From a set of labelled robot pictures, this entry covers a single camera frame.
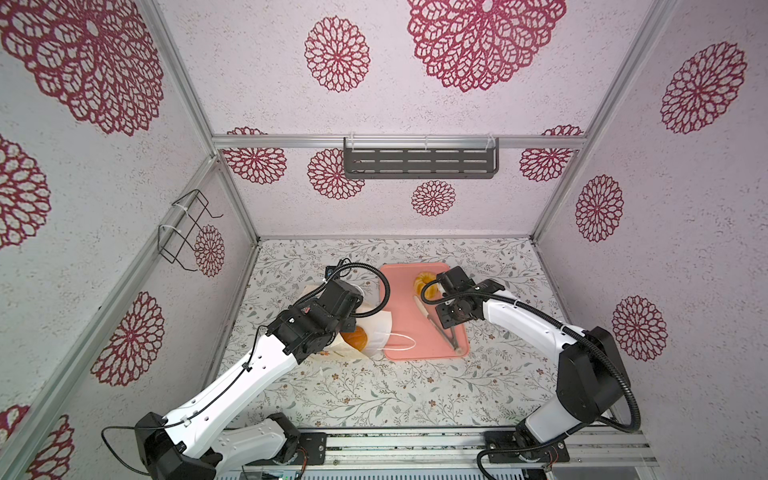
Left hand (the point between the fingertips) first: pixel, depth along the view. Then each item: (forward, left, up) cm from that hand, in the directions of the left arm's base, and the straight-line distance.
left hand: (340, 313), depth 75 cm
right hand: (+7, -30, -11) cm, 33 cm away
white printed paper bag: (+5, -9, -17) cm, 20 cm away
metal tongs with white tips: (-1, -31, -17) cm, 36 cm away
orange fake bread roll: (-1, -4, -13) cm, 13 cm away
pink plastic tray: (+4, -21, -19) cm, 29 cm away
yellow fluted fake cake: (+4, -23, +4) cm, 23 cm away
